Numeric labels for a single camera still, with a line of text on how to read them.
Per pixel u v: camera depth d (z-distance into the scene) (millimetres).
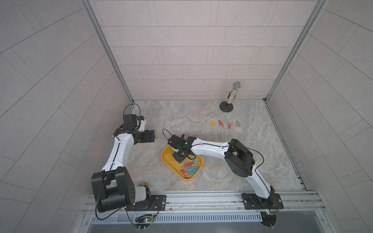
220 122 1024
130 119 647
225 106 1119
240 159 514
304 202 725
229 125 1016
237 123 1018
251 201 670
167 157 846
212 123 1020
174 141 694
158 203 712
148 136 738
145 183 755
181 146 674
